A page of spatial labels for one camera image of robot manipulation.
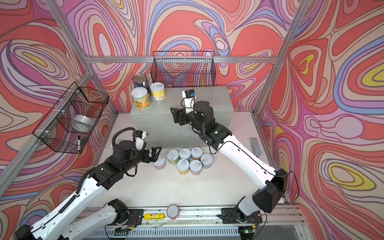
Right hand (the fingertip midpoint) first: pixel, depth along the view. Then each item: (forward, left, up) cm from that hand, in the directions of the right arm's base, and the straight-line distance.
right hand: (179, 110), depth 68 cm
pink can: (-11, +14, -33) cm, 37 cm away
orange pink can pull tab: (-4, -8, -32) cm, 33 cm away
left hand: (-10, +13, -14) cm, 22 cm away
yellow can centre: (-12, 0, -33) cm, 35 cm away
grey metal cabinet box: (+12, +14, -33) cm, 38 cm away
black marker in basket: (-10, +50, -13) cm, 52 cm away
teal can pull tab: (-4, 0, -32) cm, 33 cm away
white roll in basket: (-2, +47, -4) cm, 47 cm away
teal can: (-9, -14, -33) cm, 37 cm away
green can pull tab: (-7, +7, -32) cm, 33 cm away
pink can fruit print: (-13, -7, -33) cm, 36 cm away
